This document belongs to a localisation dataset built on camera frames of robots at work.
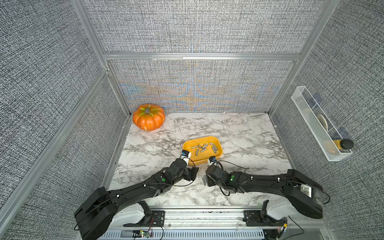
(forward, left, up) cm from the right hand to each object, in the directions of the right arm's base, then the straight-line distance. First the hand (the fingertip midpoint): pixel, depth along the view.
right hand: (206, 172), depth 85 cm
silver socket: (+19, +7, -4) cm, 21 cm away
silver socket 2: (+17, -7, -3) cm, 19 cm away
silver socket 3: (+19, 0, -4) cm, 19 cm away
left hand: (+1, +6, +6) cm, 8 cm away
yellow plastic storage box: (+11, +3, -4) cm, 12 cm away
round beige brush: (+13, -54, +29) cm, 63 cm away
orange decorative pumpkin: (+35, +37, +8) cm, 52 cm away
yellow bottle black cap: (0, -55, +30) cm, 63 cm away
